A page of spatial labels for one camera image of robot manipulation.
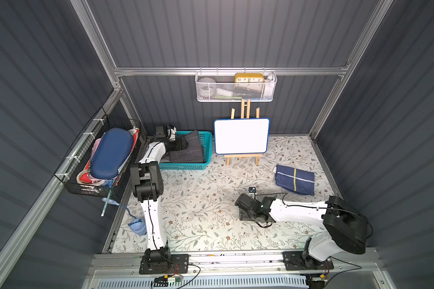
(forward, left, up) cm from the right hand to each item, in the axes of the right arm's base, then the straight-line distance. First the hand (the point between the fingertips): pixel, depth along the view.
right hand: (248, 211), depth 87 cm
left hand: (+38, +36, +8) cm, 53 cm away
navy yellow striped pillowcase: (+18, -27, 0) cm, 33 cm away
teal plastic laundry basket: (+44, +23, +5) cm, 50 cm away
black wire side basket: (+7, +66, +35) cm, 74 cm away
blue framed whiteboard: (+35, +2, +17) cm, 39 cm away
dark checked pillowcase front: (+32, +29, +6) cm, 44 cm away
